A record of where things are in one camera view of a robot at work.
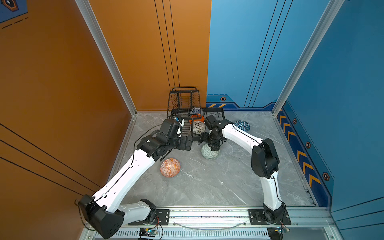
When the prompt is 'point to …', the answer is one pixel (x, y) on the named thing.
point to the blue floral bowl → (197, 110)
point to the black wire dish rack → (184, 102)
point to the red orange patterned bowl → (170, 167)
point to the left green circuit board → (148, 232)
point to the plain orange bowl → (196, 117)
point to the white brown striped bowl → (199, 127)
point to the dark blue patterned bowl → (243, 125)
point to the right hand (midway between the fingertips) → (201, 146)
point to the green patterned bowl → (209, 154)
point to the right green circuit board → (281, 231)
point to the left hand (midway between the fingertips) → (184, 137)
